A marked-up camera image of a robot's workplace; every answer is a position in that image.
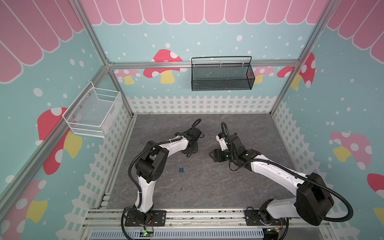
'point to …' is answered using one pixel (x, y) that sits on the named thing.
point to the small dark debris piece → (181, 188)
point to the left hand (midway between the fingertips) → (191, 151)
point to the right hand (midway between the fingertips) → (213, 152)
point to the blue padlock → (181, 170)
